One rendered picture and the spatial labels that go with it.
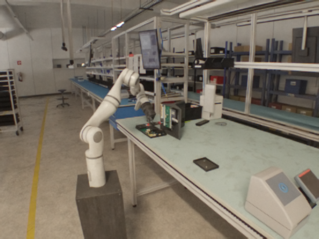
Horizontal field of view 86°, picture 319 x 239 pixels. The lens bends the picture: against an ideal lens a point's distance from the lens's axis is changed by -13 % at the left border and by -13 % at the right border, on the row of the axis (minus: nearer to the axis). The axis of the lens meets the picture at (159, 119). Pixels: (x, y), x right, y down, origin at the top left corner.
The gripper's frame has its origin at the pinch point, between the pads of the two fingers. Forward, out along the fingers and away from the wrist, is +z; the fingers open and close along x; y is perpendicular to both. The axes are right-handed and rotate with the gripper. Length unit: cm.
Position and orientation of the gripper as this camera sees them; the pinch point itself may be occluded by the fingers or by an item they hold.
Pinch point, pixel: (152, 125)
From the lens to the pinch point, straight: 129.5
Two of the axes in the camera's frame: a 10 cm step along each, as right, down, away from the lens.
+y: 8.5, -1.4, 5.1
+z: 4.2, 7.6, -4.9
